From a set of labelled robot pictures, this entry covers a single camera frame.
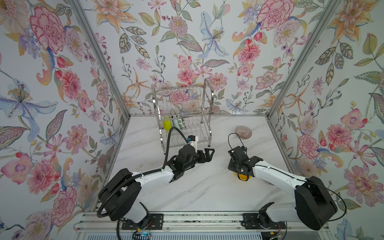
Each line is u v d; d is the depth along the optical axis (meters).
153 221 0.73
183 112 1.25
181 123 0.98
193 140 0.75
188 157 0.63
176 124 0.98
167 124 0.98
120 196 0.43
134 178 0.46
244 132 1.07
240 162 0.67
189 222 0.75
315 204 0.42
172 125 0.98
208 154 0.73
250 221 0.74
